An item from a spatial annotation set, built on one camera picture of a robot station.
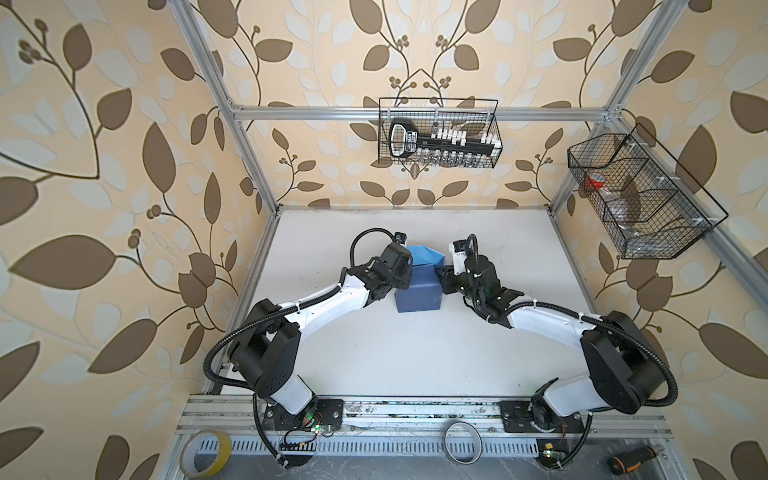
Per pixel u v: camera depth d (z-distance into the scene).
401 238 0.77
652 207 0.73
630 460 0.67
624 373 0.43
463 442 0.71
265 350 0.44
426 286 0.83
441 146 0.85
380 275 0.65
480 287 0.67
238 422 0.74
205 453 0.71
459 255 0.78
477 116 0.91
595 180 0.81
